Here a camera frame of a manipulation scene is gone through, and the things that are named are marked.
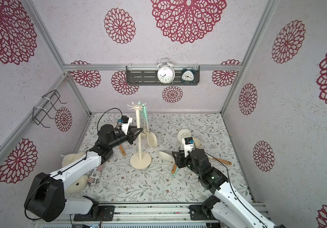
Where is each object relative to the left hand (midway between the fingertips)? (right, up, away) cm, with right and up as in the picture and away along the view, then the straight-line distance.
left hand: (140, 128), depth 79 cm
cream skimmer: (+28, -4, +26) cm, 38 cm away
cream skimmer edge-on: (+15, -18, +7) cm, 25 cm away
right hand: (+19, -12, -5) cm, 23 cm away
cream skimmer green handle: (+5, -7, +11) cm, 14 cm away
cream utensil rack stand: (-1, -21, +13) cm, 25 cm away
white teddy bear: (-44, -18, +5) cm, 48 cm away
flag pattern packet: (-28, -29, +3) cm, 41 cm away
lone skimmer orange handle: (-15, -16, +18) cm, 28 cm away
